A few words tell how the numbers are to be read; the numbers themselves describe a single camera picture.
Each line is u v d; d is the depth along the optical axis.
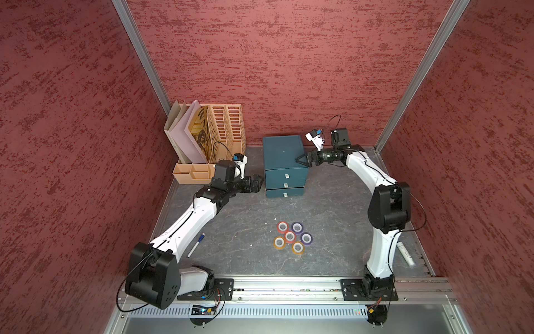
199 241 0.85
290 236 0.87
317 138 0.83
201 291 0.62
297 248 0.84
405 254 0.81
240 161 0.73
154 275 0.40
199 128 0.99
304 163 0.85
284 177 0.85
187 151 0.95
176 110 0.96
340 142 0.76
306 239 0.86
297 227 0.90
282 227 0.90
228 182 0.64
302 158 0.84
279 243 0.85
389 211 0.53
